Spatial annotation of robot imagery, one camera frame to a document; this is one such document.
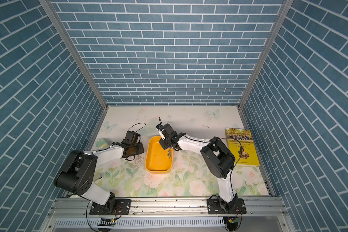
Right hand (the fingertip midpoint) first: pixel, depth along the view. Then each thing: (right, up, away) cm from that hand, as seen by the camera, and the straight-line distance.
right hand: (164, 140), depth 94 cm
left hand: (-13, -6, +1) cm, 14 cm away
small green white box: (-39, -2, -3) cm, 39 cm away
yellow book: (+52, -2, +2) cm, 52 cm away
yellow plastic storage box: (-4, -12, -4) cm, 13 cm away
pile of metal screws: (+4, -9, 0) cm, 9 cm away
